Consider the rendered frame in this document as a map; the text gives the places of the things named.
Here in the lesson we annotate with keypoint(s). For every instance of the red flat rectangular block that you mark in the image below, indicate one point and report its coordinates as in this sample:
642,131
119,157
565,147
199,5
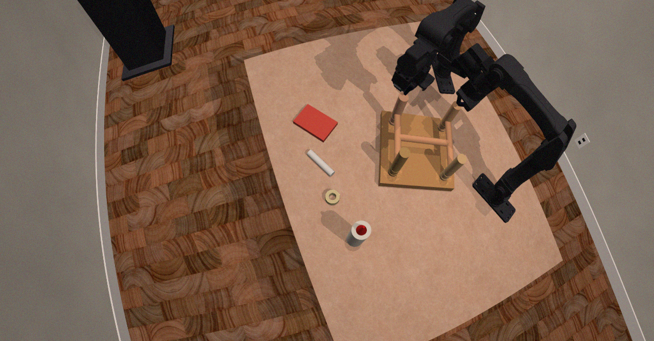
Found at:
315,123

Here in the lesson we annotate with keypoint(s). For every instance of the white cylinder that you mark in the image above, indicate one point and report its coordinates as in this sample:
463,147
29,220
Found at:
325,167

